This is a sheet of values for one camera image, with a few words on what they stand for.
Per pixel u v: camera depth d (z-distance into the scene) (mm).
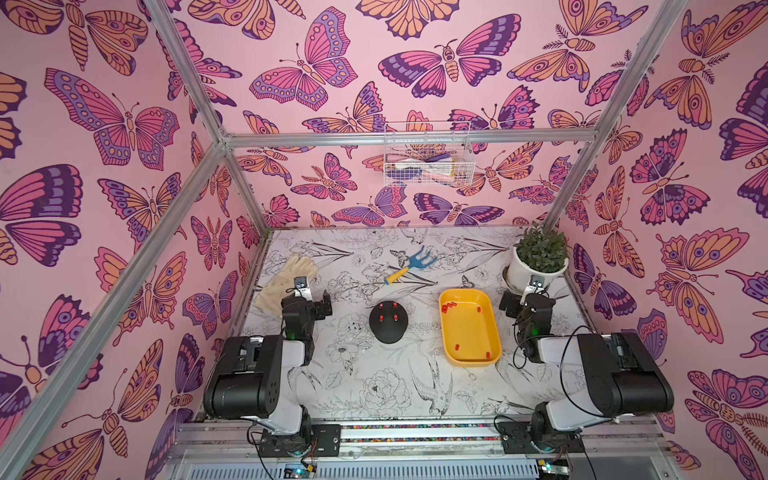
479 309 973
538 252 905
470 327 971
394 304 857
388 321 854
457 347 891
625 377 449
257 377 454
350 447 732
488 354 876
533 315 710
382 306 857
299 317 701
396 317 834
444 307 973
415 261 1101
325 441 732
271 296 1008
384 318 835
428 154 955
